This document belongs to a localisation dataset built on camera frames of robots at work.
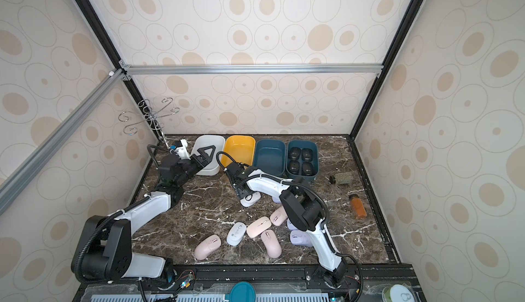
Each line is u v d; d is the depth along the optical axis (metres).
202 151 0.76
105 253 0.42
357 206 0.89
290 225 0.57
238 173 0.74
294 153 1.09
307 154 1.07
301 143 1.11
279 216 0.86
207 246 0.79
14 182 0.52
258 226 0.85
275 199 0.60
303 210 0.54
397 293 0.66
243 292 0.65
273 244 0.80
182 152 0.76
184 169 0.72
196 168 0.76
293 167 1.03
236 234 0.82
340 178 0.98
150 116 0.83
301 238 0.81
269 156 1.12
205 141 1.12
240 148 1.14
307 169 1.03
